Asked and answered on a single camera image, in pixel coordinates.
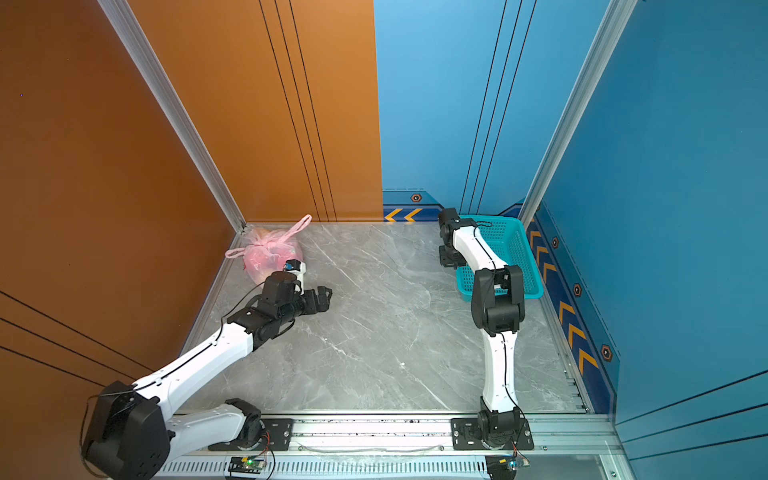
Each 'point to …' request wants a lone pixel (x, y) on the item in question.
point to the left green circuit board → (246, 465)
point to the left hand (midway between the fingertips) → (320, 290)
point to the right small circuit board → (503, 467)
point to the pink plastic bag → (266, 252)
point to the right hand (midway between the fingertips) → (454, 262)
